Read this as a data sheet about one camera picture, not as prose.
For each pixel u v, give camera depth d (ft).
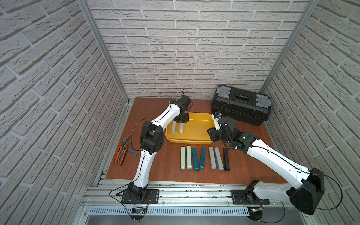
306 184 1.30
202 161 2.81
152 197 2.39
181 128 3.02
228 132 1.85
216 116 2.23
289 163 1.43
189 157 2.80
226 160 2.79
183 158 2.80
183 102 2.63
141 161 2.01
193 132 3.36
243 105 3.13
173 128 3.23
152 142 1.91
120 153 2.88
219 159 2.79
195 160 2.80
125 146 3.01
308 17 2.37
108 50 2.94
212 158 2.79
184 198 2.47
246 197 2.16
